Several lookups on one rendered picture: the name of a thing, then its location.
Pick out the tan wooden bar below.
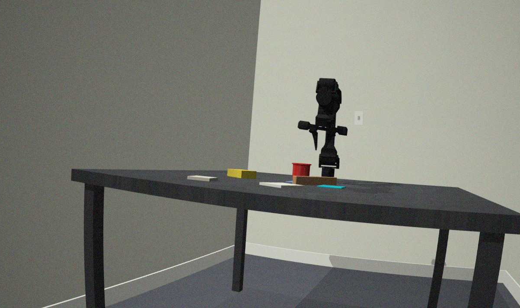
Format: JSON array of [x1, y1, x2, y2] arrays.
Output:
[[292, 176, 337, 186]]

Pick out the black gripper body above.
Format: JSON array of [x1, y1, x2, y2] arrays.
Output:
[[298, 109, 348, 135]]

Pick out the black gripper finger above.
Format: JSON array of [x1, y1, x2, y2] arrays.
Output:
[[323, 133, 335, 151], [309, 130, 318, 150]]

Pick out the yellow rectangular block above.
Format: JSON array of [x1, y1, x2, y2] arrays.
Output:
[[227, 169, 257, 179]]

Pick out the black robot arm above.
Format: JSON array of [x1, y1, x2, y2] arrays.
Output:
[[315, 78, 342, 177]]

